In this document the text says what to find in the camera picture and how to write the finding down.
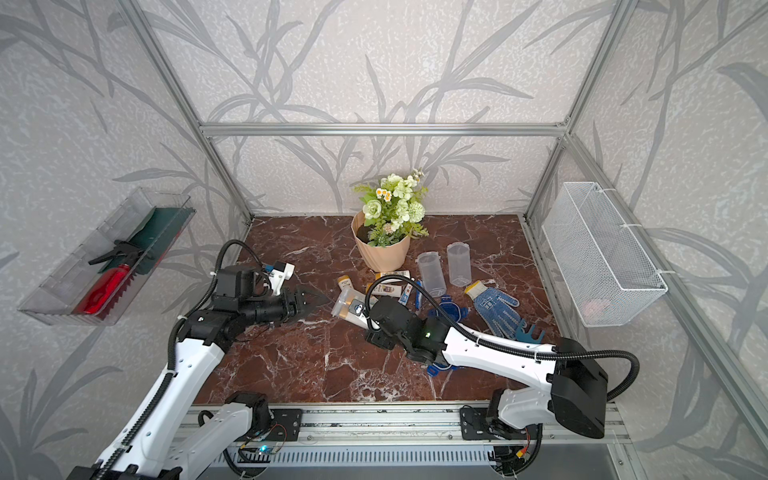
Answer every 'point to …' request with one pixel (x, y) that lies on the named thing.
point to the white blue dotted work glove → (493, 304)
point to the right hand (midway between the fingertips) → (374, 312)
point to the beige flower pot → (380, 259)
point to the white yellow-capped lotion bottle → (392, 280)
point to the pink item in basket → (592, 310)
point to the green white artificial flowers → (392, 210)
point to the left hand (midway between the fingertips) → (320, 304)
